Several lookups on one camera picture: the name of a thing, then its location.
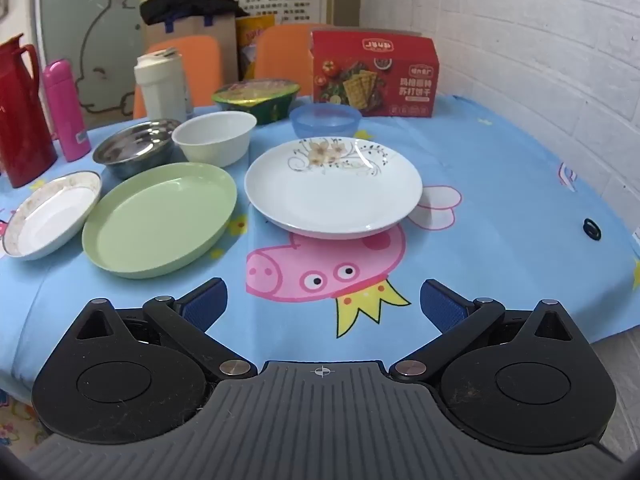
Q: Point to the blue plastic bowl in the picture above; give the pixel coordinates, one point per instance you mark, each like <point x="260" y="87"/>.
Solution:
<point x="325" y="120"/>

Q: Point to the white ribbed bowl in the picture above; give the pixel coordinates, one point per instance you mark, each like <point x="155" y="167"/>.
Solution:
<point x="215" y="145"/>

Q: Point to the yellow snack bag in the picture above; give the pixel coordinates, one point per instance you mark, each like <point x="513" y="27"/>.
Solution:
<point x="250" y="35"/>

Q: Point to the green instant noodle bowl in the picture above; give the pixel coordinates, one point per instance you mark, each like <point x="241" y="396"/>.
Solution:
<point x="260" y="105"/>

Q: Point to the black cloth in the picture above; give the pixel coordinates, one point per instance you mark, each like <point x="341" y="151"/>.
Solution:
<point x="190" y="7"/>

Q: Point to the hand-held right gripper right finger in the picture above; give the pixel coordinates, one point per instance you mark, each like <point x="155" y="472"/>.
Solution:
<point x="440" y="305"/>

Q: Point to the white plate with brown rim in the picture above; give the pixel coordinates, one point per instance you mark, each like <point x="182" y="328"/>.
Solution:
<point x="50" y="220"/>

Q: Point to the red thermos jug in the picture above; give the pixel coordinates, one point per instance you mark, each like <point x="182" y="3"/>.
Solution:
<point x="20" y="120"/>

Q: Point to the orange chair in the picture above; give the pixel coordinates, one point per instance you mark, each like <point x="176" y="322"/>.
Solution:
<point x="285" y="55"/>
<point x="202" y="70"/>

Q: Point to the green plate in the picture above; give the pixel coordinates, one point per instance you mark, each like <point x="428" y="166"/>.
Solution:
<point x="155" y="220"/>

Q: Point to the red cracker box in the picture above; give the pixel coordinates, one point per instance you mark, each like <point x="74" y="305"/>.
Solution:
<point x="375" y="75"/>

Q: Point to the frosted glass door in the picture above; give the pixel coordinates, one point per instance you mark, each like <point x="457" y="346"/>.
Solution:
<point x="100" y="20"/>

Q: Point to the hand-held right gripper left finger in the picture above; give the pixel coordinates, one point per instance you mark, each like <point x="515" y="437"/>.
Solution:
<point x="205" y="305"/>

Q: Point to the stainless steel bowl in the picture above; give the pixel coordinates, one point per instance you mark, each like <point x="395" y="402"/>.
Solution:
<point x="130" y="145"/>

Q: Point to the blue cartoon tablecloth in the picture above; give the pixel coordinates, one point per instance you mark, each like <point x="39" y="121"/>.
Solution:
<point x="500" y="185"/>

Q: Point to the floral patterned cloth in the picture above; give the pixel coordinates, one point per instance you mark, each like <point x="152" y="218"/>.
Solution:
<point x="17" y="425"/>

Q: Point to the white floral plate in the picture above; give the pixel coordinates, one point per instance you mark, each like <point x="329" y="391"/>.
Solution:
<point x="330" y="195"/>

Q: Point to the white tumbler cup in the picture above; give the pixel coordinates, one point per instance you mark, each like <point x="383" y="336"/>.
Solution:
<point x="160" y="90"/>

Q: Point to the pink thermos bottle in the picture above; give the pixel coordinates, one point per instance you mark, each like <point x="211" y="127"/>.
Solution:
<point x="65" y="110"/>

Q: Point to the brown paper bag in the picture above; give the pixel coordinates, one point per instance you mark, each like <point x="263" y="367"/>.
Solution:
<point x="222" y="25"/>

